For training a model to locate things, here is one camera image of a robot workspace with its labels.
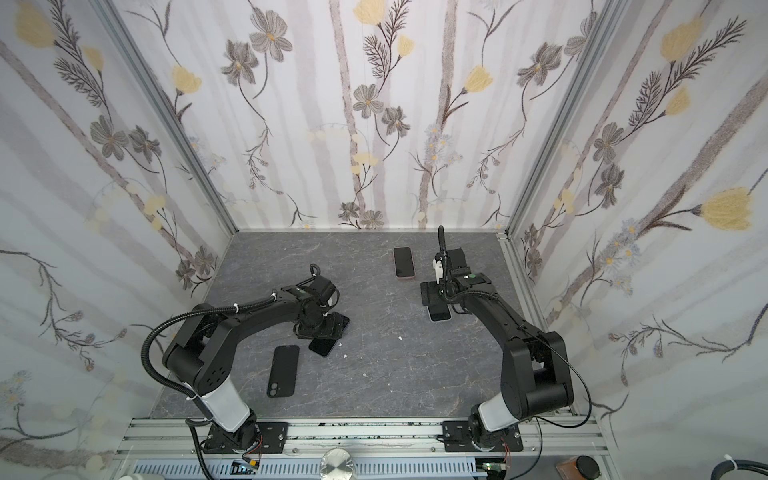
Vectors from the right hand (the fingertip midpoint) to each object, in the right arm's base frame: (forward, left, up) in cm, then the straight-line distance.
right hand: (431, 286), depth 89 cm
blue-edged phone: (-16, +32, -11) cm, 38 cm away
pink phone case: (+21, +4, -13) cm, 25 cm away
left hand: (-10, +31, -12) cm, 35 cm away
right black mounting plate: (-39, -6, -9) cm, 40 cm away
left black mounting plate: (-40, +41, -12) cm, 58 cm away
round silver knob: (-45, +22, +4) cm, 51 cm away
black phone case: (-23, +43, -14) cm, 50 cm away
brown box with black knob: (-44, -29, +1) cm, 53 cm away
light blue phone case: (-6, -5, -12) cm, 14 cm away
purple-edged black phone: (+18, +7, -14) cm, 24 cm away
